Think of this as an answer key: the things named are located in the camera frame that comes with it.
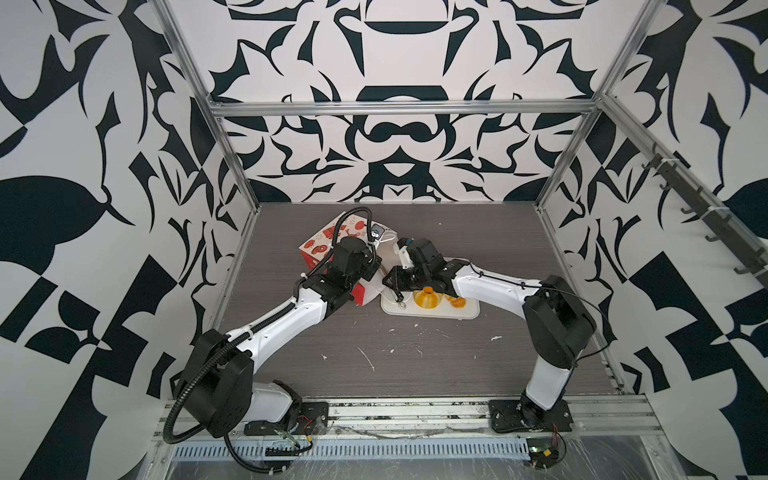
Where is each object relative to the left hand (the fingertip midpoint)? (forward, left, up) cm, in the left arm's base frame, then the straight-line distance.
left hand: (369, 239), depth 82 cm
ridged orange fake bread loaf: (-10, -26, -19) cm, 33 cm away
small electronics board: (-47, -40, -22) cm, 66 cm away
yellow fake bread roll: (-9, -17, -18) cm, 26 cm away
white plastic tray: (-13, -9, -12) cm, 20 cm away
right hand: (-6, -4, -11) cm, 13 cm away
